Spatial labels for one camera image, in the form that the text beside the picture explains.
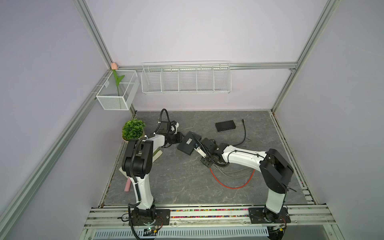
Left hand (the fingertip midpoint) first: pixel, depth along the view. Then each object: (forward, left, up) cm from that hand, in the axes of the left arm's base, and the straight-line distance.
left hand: (185, 138), depth 100 cm
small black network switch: (+13, -30, -5) cm, 33 cm away
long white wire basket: (+34, -3, +24) cm, 42 cm away
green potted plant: (0, +31, +13) cm, 33 cm away
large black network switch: (-3, -1, -2) cm, 4 cm away
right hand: (-15, -13, 0) cm, 20 cm away
